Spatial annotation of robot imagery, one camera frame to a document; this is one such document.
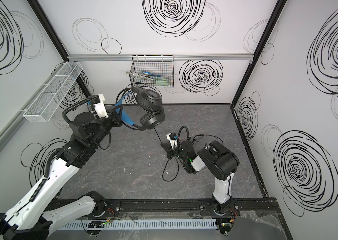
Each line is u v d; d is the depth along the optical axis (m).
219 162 0.51
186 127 0.70
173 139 0.78
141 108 0.52
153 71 0.89
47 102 0.75
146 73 0.91
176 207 0.75
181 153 0.78
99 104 0.54
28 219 0.37
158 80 0.87
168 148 0.82
